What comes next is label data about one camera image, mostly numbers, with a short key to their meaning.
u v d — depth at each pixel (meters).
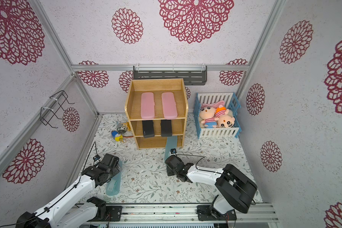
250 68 0.92
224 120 0.98
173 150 0.80
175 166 0.67
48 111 0.73
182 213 0.75
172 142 0.97
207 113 1.00
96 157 0.74
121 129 1.03
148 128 0.87
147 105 0.80
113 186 0.81
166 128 0.88
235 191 0.43
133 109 0.79
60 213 0.42
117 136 1.01
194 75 0.93
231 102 1.13
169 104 0.81
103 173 0.60
